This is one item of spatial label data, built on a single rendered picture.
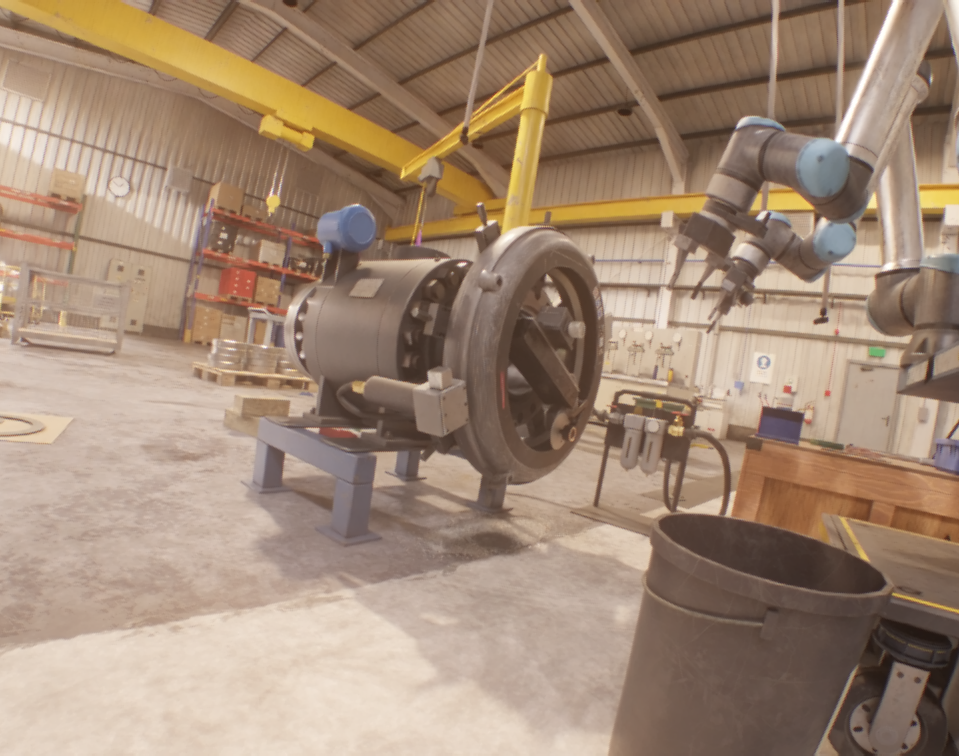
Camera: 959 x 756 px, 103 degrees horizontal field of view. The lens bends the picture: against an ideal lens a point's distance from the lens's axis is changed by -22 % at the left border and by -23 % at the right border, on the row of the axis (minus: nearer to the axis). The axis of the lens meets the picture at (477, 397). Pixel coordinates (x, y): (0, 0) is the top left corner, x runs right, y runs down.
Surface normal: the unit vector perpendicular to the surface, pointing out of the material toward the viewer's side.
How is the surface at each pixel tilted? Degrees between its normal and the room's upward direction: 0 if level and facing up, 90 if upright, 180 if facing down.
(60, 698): 0
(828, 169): 114
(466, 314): 82
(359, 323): 87
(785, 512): 90
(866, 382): 90
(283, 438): 90
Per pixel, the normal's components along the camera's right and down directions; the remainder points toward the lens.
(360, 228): 0.79, 0.16
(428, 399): -0.61, 0.33
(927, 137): -0.67, -0.07
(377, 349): -0.61, 0.12
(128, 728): 0.17, -0.98
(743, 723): -0.33, 0.04
